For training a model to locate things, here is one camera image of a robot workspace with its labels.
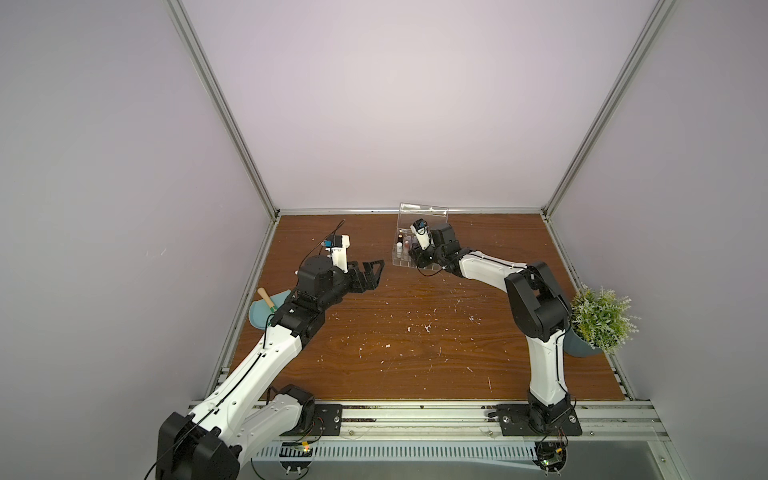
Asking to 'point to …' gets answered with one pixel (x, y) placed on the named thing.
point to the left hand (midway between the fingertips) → (374, 262)
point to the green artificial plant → (601, 318)
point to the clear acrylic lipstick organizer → (404, 238)
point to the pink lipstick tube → (407, 246)
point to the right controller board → (551, 455)
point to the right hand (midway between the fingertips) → (416, 241)
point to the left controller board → (296, 456)
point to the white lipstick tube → (399, 249)
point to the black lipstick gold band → (400, 237)
